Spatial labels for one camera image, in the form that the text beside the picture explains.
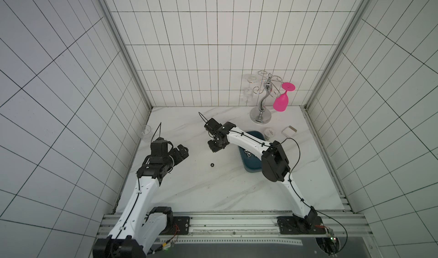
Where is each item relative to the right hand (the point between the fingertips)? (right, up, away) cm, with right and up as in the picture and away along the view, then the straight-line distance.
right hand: (209, 148), depth 94 cm
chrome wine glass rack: (+34, +19, +20) cm, 44 cm away
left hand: (-13, -2, -12) cm, 18 cm away
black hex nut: (+2, -9, -2) cm, 9 cm away
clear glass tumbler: (-40, +7, +10) cm, 42 cm away
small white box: (+49, +9, +10) cm, 51 cm away
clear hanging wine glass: (+23, +33, +6) cm, 41 cm away
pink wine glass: (+42, +27, +3) cm, 50 cm away
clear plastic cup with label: (+36, +9, +6) cm, 37 cm away
